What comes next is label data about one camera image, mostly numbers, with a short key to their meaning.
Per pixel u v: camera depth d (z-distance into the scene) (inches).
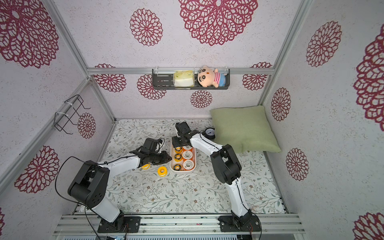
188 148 38.3
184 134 29.5
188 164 35.7
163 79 39.4
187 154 37.3
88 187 18.1
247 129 37.5
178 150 39.4
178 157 38.4
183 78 35.4
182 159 38.2
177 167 36.5
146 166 28.2
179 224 29.8
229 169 22.3
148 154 28.8
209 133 41.8
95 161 19.9
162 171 35.7
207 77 33.4
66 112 29.8
